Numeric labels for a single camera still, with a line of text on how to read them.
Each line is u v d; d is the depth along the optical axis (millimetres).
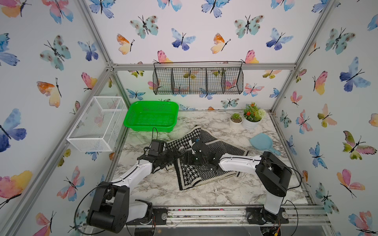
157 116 1180
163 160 743
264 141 1025
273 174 470
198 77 986
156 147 690
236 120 1044
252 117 986
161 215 740
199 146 665
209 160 666
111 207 412
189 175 817
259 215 729
